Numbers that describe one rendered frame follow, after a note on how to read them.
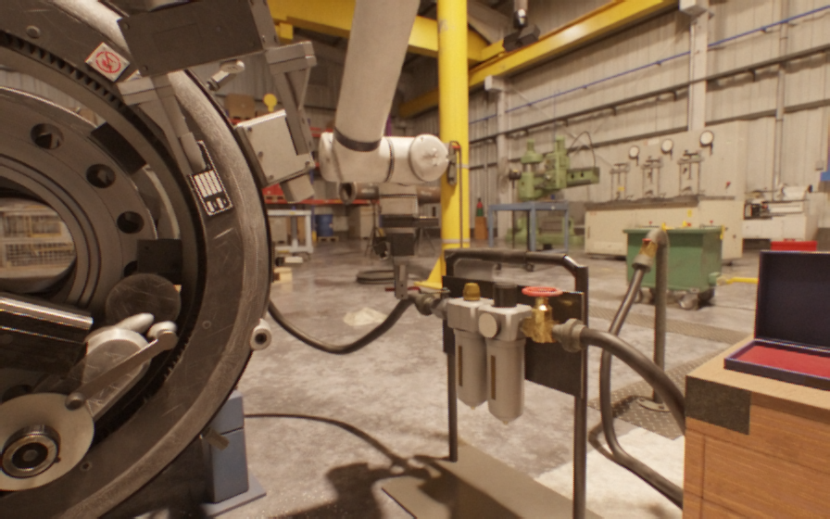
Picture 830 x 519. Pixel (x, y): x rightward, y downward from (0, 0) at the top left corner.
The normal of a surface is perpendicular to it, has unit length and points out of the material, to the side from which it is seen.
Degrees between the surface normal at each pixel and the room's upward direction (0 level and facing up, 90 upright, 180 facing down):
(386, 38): 138
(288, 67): 114
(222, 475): 90
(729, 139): 90
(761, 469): 90
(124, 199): 90
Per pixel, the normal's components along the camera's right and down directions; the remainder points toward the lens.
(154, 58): -0.07, 0.48
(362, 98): -0.16, 0.72
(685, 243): -0.74, 0.07
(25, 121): 0.62, 0.05
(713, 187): -0.93, 0.06
